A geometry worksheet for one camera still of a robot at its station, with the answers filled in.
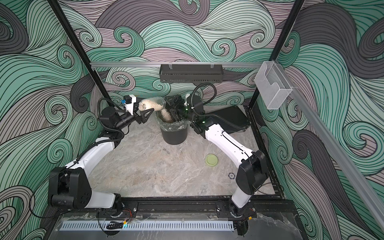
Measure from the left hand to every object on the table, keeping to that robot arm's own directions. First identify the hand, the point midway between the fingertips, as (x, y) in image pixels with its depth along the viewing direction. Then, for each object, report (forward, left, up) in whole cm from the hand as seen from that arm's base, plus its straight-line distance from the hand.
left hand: (148, 103), depth 75 cm
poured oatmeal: (+5, -7, -15) cm, 18 cm away
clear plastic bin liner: (-6, -13, -11) cm, 18 cm away
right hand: (-3, -9, +3) cm, 10 cm away
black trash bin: (+1, -11, -33) cm, 35 cm away
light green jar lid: (-15, -36, -35) cm, 52 cm away
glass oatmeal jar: (+1, -5, -1) cm, 5 cm away
